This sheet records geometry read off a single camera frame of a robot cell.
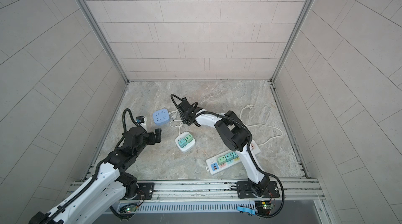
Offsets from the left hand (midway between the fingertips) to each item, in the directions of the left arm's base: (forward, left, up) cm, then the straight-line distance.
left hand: (157, 127), depth 82 cm
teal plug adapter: (-7, -14, -3) cm, 16 cm away
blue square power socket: (+10, +2, -7) cm, 13 cm away
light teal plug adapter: (-13, -40, -3) cm, 42 cm away
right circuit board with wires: (-34, -51, -9) cm, 62 cm away
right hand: (+14, -14, -12) cm, 23 cm away
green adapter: (-5, -17, -3) cm, 18 cm away
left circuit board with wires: (-34, +5, -5) cm, 35 cm away
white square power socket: (-8, -16, -7) cm, 19 cm away
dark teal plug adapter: (-14, -37, -3) cm, 40 cm away
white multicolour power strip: (-17, -29, -7) cm, 35 cm away
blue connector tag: (-34, -44, -6) cm, 56 cm away
